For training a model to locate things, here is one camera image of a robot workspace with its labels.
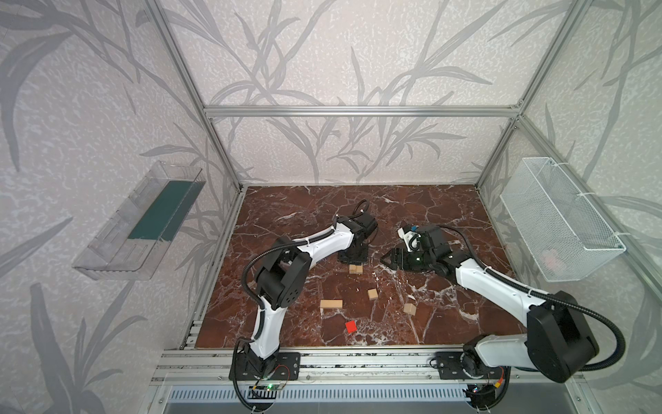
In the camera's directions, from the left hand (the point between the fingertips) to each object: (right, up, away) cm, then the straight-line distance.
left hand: (362, 255), depth 93 cm
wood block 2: (-11, -15, -8) cm, 20 cm away
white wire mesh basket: (+49, +10, -30) cm, 58 cm away
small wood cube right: (+15, -16, -9) cm, 24 cm away
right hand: (+8, +2, -8) cm, 12 cm away
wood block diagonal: (-1, -5, 0) cm, 5 cm away
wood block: (-3, -4, -2) cm, 6 cm away
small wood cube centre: (+3, -12, -6) cm, 14 cm away
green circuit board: (-27, -33, -22) cm, 47 cm away
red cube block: (-4, -20, -12) cm, 24 cm away
